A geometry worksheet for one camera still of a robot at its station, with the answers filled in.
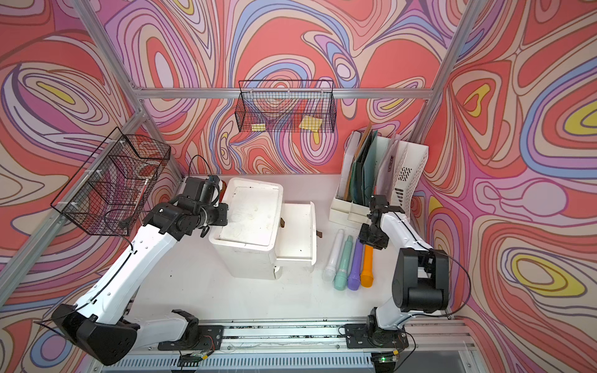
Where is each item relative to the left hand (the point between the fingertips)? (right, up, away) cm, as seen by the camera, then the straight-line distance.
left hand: (227, 211), depth 75 cm
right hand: (+51, -15, +13) cm, 54 cm away
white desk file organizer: (+72, +20, +23) cm, 78 cm away
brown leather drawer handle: (+31, -9, +10) cm, 34 cm away
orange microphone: (+49, -24, +9) cm, 55 cm away
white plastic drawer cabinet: (+12, -7, -3) cm, 15 cm away
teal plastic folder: (+48, +13, +11) cm, 51 cm away
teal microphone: (+39, -25, +7) cm, 47 cm away
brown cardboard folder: (+46, +21, +14) cm, 52 cm away
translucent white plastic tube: (+35, -23, +8) cm, 43 cm away
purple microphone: (+45, -24, +9) cm, 51 cm away
